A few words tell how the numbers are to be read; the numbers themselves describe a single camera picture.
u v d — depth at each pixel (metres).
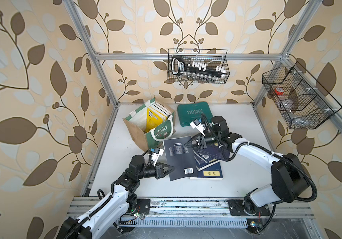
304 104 0.73
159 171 0.67
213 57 0.91
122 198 0.56
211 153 0.86
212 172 0.83
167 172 0.72
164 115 0.88
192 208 0.75
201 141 0.68
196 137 0.72
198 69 0.83
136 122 0.91
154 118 0.91
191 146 0.72
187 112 1.09
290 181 0.43
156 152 0.72
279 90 0.80
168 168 0.72
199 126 0.71
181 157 0.73
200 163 0.84
